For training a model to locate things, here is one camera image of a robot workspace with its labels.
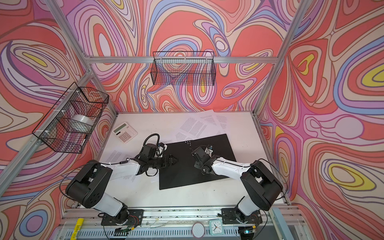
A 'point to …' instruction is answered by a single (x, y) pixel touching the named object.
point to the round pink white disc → (198, 230)
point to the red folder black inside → (181, 172)
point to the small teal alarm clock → (216, 227)
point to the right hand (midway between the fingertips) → (201, 166)
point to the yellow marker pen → (77, 228)
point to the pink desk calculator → (125, 132)
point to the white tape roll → (84, 119)
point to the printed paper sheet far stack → (200, 125)
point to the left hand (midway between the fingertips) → (175, 162)
